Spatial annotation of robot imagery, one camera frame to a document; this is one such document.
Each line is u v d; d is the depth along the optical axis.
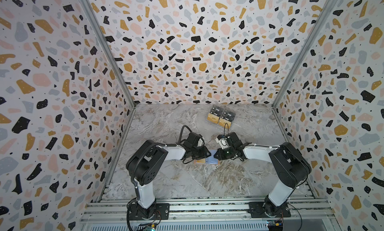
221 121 1.06
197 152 0.82
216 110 1.07
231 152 0.76
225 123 1.06
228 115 1.06
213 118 1.08
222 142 0.87
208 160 0.92
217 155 0.88
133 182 0.49
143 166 0.49
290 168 0.48
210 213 0.74
